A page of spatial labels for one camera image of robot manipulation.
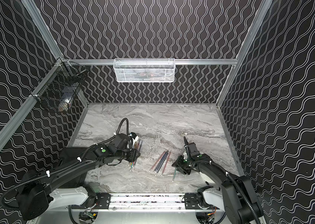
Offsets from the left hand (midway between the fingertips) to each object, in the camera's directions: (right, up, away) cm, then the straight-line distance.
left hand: (138, 151), depth 79 cm
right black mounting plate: (+29, -25, -5) cm, 39 cm away
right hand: (+21, -10, +7) cm, 24 cm away
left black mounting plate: (-19, -26, -4) cm, 32 cm away
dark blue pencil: (+13, -9, +10) cm, 18 cm away
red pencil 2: (+11, -9, +11) cm, 18 cm away
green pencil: (+21, -15, +5) cm, 26 cm away
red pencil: (+16, -9, +10) cm, 21 cm away
